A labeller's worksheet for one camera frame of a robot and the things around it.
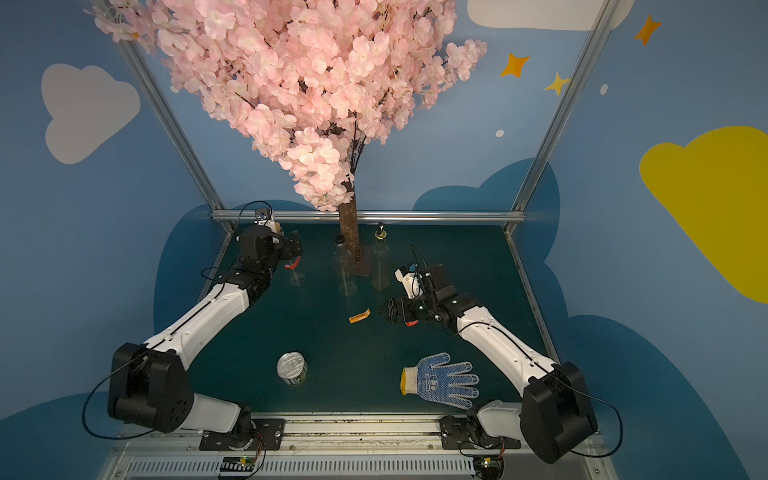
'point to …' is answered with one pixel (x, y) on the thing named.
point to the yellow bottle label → (360, 316)
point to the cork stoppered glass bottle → (296, 277)
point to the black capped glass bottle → (343, 267)
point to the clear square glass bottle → (381, 260)
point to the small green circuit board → (237, 464)
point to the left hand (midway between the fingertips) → (280, 230)
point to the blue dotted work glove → (441, 383)
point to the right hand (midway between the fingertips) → (396, 305)
